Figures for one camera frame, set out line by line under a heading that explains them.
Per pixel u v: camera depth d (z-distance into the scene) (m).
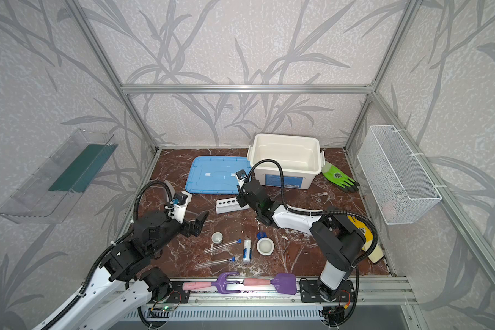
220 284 0.74
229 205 0.93
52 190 0.64
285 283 0.76
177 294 0.73
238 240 0.86
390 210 0.73
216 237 0.86
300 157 1.13
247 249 0.82
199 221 0.64
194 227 0.64
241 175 0.74
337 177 1.06
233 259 0.82
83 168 0.64
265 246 0.84
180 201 0.59
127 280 0.48
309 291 0.74
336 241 0.46
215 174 1.08
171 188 1.02
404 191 0.60
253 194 0.65
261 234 0.86
